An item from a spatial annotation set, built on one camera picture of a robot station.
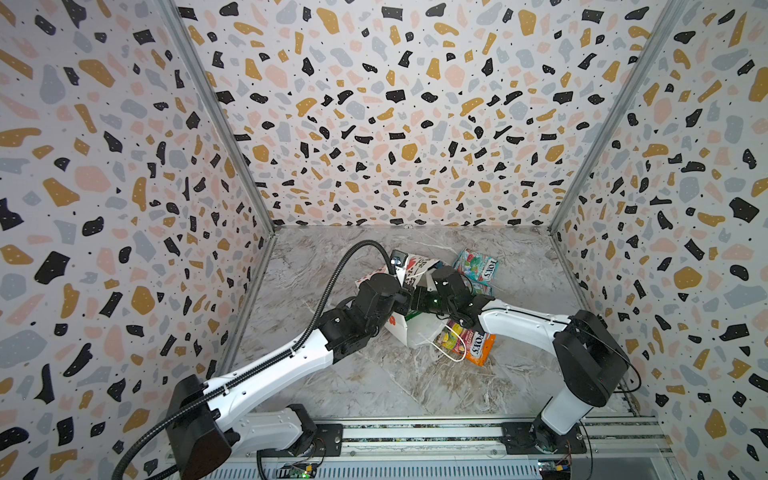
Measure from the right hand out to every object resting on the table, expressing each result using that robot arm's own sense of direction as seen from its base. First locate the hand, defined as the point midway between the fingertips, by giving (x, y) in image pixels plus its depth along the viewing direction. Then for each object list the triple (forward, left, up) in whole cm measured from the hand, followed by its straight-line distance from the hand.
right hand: (401, 292), depth 85 cm
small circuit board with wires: (-41, +23, -14) cm, 49 cm away
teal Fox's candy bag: (+10, -26, -12) cm, 31 cm away
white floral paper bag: (-8, -4, -8) cm, 12 cm away
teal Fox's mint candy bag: (+18, -27, -13) cm, 35 cm away
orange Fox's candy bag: (-8, -19, -14) cm, 25 cm away
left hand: (-3, -2, +14) cm, 15 cm away
